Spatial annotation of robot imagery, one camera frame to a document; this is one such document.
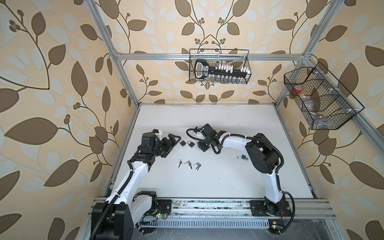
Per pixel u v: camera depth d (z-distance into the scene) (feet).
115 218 1.30
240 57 2.98
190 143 3.24
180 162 2.98
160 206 2.43
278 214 2.37
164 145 2.40
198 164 2.92
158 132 2.58
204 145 2.84
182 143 3.25
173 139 2.44
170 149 2.40
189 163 2.94
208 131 2.57
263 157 1.73
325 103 2.41
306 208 2.47
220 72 2.79
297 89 2.89
